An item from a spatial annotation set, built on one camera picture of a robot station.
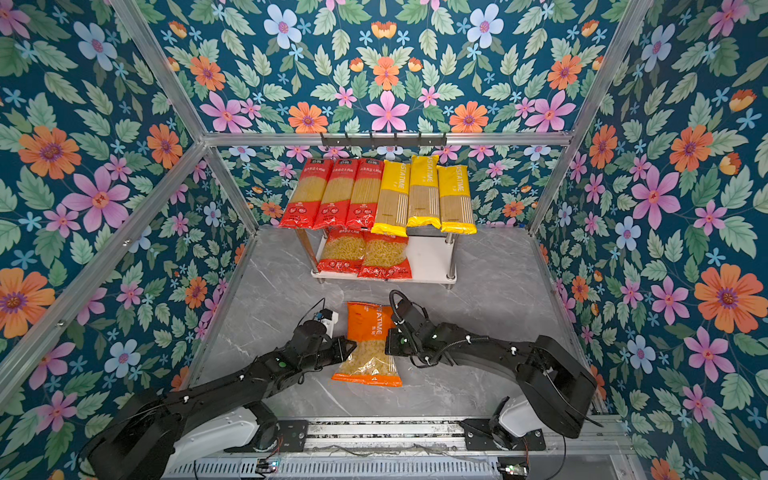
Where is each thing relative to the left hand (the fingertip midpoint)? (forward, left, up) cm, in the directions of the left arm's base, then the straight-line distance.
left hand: (361, 341), depth 82 cm
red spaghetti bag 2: (+27, +4, +28) cm, 39 cm away
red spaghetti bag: (+27, +12, +28) cm, 41 cm away
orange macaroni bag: (-6, -2, -2) cm, 6 cm away
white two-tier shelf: (+33, -24, -3) cm, 41 cm away
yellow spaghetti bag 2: (+29, -19, +28) cm, 45 cm away
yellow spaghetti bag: (+19, -10, +29) cm, 36 cm away
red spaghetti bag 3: (+29, -4, +28) cm, 41 cm away
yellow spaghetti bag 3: (+20, -26, +28) cm, 43 cm away
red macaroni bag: (+28, -8, +1) cm, 29 cm away
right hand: (-1, -5, -1) cm, 6 cm away
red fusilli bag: (+31, +7, +2) cm, 32 cm away
